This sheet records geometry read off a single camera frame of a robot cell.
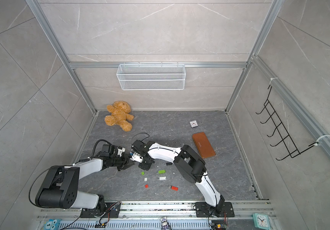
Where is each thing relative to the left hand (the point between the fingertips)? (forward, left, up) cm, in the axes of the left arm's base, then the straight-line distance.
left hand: (137, 159), depth 88 cm
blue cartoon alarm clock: (-32, +38, -1) cm, 50 cm away
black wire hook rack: (-7, -73, +28) cm, 78 cm away
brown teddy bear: (+34, +16, +4) cm, 38 cm away
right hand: (-2, -6, -4) cm, 8 cm away
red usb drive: (-17, -23, -4) cm, 29 cm away
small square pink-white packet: (+29, -41, -2) cm, 50 cm away
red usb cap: (-15, -6, -4) cm, 17 cm away
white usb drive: (-11, -16, -3) cm, 20 cm away
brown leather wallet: (+10, -44, -2) cm, 46 cm away
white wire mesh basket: (+51, -10, +26) cm, 58 cm away
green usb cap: (-8, -4, -3) cm, 9 cm away
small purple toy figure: (-34, -17, 0) cm, 38 cm away
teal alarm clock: (-34, -64, -1) cm, 73 cm away
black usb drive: (-2, -20, -4) cm, 21 cm away
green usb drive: (-7, -15, -4) cm, 17 cm away
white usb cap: (-12, -6, -3) cm, 13 cm away
